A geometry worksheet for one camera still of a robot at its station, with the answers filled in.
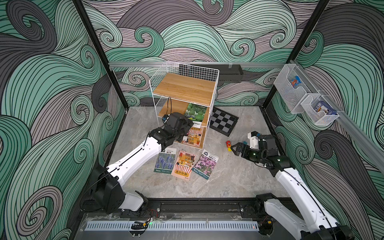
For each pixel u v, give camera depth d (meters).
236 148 0.70
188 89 0.73
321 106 0.67
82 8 0.71
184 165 0.88
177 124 0.59
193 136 1.01
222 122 1.07
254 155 0.65
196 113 0.83
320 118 0.63
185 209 0.75
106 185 0.39
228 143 0.96
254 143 0.70
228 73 0.95
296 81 0.83
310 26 0.77
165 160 0.90
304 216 0.43
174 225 0.70
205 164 0.89
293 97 0.83
